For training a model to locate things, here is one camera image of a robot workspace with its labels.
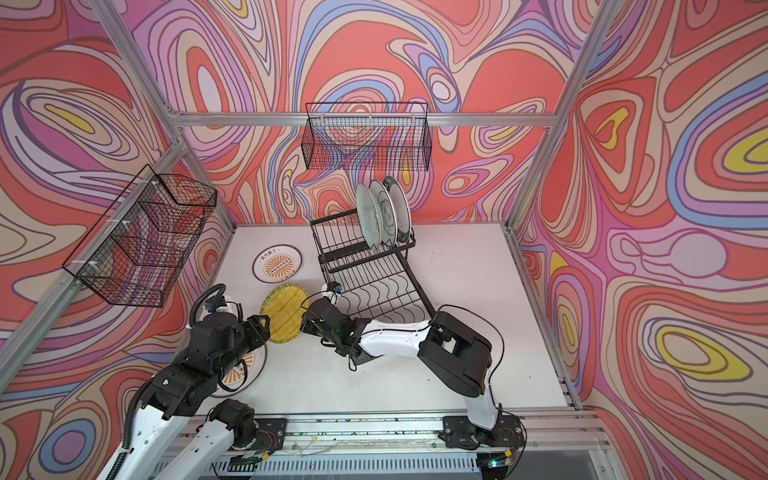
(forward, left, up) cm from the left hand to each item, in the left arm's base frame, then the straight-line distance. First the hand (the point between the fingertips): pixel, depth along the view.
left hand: (269, 319), depth 74 cm
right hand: (+4, -6, -9) cm, 12 cm away
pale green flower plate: (+32, -24, +5) cm, 41 cm away
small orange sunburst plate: (+32, +11, -18) cm, 38 cm away
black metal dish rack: (+22, -26, -17) cm, 38 cm away
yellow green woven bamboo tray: (+8, +1, -10) cm, 13 cm away
